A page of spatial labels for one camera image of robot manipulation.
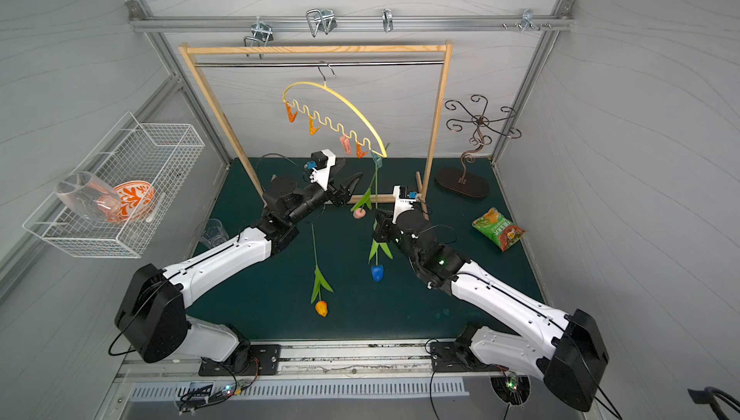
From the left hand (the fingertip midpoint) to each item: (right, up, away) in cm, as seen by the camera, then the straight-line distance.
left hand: (353, 167), depth 71 cm
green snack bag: (+47, -19, +24) cm, 56 cm away
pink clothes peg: (-3, +7, +8) cm, 11 cm away
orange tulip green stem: (-12, -34, +15) cm, 39 cm away
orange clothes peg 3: (+1, +5, +8) cm, 9 cm away
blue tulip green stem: (+6, -20, +2) cm, 21 cm away
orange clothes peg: (-22, +18, +20) cm, 35 cm away
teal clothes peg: (+6, +2, +3) cm, 7 cm away
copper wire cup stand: (+40, -4, +40) cm, 57 cm away
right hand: (+6, -11, +3) cm, 13 cm away
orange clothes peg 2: (-14, +13, +15) cm, 24 cm away
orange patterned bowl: (-51, -8, -5) cm, 52 cm away
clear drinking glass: (-49, -21, +24) cm, 58 cm away
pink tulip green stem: (+2, -9, +16) cm, 19 cm away
